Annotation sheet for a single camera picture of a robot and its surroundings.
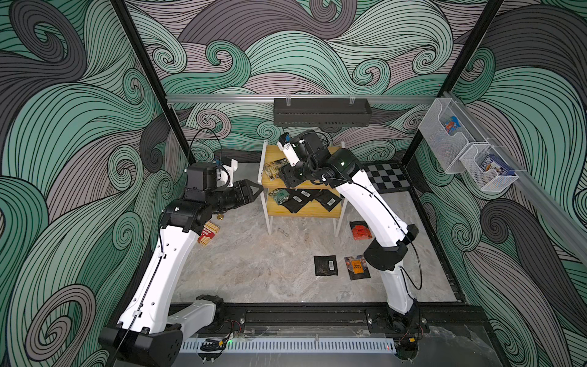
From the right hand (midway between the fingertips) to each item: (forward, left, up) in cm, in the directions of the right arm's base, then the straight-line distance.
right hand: (292, 169), depth 73 cm
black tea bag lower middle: (+2, -6, -17) cm, 18 cm away
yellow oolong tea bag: (0, +7, 0) cm, 7 cm away
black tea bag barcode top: (-20, -13, -34) cm, 41 cm away
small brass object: (+1, +32, -32) cm, 45 cm away
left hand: (-8, +10, +1) cm, 13 cm away
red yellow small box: (-7, +35, -31) cm, 47 cm away
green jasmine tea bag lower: (+2, +5, -17) cm, 18 cm away
